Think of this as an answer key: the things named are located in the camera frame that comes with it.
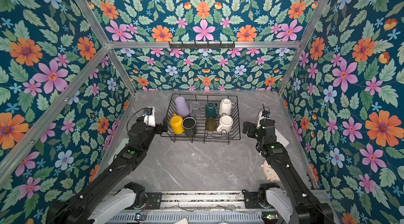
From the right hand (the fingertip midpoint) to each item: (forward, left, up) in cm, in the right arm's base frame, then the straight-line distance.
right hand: (252, 123), depth 83 cm
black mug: (+3, +35, -5) cm, 35 cm away
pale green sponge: (-6, +74, -14) cm, 76 cm away
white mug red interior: (+5, +13, -6) cm, 16 cm away
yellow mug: (+3, +42, -4) cm, 42 cm away
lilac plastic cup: (+16, +40, -5) cm, 44 cm away
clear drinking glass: (+17, +32, -5) cm, 37 cm away
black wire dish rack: (+15, +28, -14) cm, 35 cm away
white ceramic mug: (+15, +13, -4) cm, 21 cm away
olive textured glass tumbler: (+5, +22, -9) cm, 25 cm away
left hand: (+2, +47, +9) cm, 48 cm away
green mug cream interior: (+13, +22, -4) cm, 26 cm away
